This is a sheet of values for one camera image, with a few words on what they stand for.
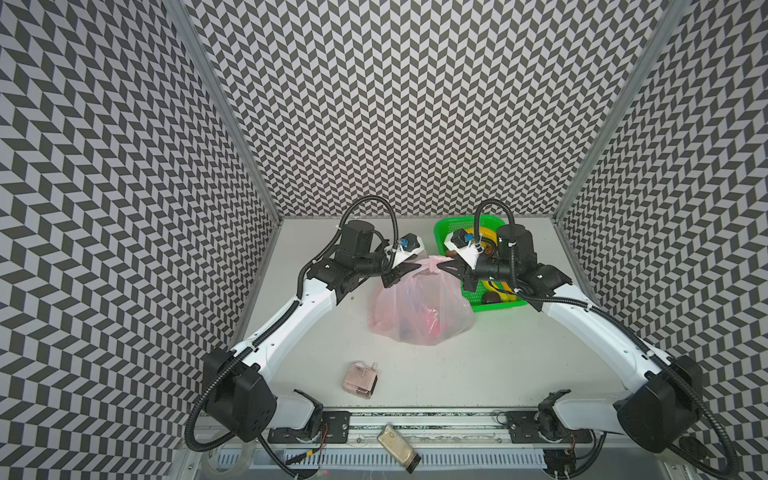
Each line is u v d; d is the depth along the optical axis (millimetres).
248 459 666
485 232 605
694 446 666
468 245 608
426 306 809
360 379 757
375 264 630
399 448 675
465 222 1073
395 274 648
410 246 607
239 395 390
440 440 722
